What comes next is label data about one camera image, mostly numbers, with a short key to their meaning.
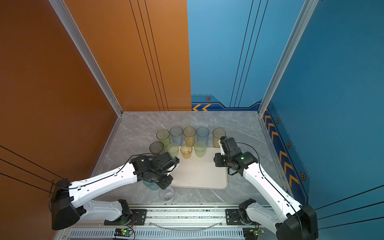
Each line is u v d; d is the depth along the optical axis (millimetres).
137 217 738
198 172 896
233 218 725
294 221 378
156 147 892
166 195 805
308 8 696
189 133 902
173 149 960
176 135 893
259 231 696
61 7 695
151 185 740
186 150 940
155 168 562
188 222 728
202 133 931
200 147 934
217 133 918
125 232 706
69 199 399
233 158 581
